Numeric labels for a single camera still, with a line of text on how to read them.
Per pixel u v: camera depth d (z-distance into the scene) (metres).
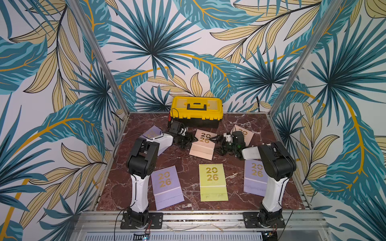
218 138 0.90
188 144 0.90
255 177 0.86
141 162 0.55
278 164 0.53
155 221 0.73
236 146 0.82
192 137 0.90
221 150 0.91
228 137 0.95
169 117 1.04
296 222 0.75
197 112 0.98
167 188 0.83
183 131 0.88
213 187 0.85
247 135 1.06
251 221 0.73
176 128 0.82
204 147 0.99
